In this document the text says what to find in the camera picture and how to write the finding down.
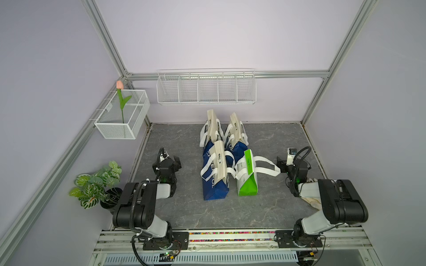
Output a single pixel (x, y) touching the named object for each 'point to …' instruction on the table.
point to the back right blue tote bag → (240, 146)
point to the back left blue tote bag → (211, 132)
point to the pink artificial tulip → (123, 102)
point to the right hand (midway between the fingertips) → (285, 156)
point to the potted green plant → (99, 188)
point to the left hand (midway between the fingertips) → (167, 159)
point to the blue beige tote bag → (218, 167)
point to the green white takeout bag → (246, 173)
